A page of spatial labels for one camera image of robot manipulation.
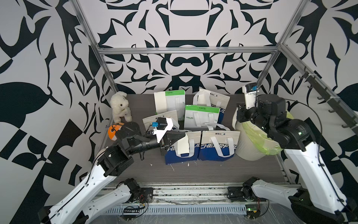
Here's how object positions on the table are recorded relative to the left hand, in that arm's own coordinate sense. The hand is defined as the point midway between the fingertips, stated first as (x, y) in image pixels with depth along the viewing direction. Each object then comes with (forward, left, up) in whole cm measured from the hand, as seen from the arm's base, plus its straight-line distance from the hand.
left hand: (182, 130), depth 53 cm
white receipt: (-3, 0, -8) cm, 8 cm away
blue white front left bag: (0, +5, -26) cm, 26 cm away
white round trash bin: (+2, -35, -17) cm, 39 cm away
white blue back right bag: (+34, -16, -17) cm, 41 cm away
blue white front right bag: (+3, -19, -22) cm, 29 cm away
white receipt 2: (+34, +12, -21) cm, 42 cm away
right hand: (+13, -25, +1) cm, 28 cm away
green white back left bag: (+34, +2, -21) cm, 40 cm away
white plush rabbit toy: (+34, +38, -23) cm, 56 cm away
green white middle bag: (+20, -12, -20) cm, 31 cm away
